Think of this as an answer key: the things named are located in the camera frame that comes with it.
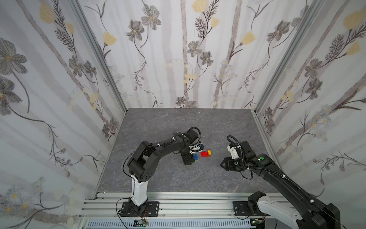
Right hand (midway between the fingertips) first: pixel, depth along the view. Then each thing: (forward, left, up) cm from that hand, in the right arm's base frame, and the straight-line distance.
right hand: (226, 163), depth 79 cm
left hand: (+8, +20, -10) cm, 24 cm away
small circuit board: (-29, +45, -10) cm, 54 cm away
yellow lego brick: (+11, +7, -9) cm, 16 cm away
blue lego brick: (+7, +16, -9) cm, 20 cm away
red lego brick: (+10, +11, -10) cm, 18 cm away
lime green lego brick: (+5, +16, -12) cm, 20 cm away
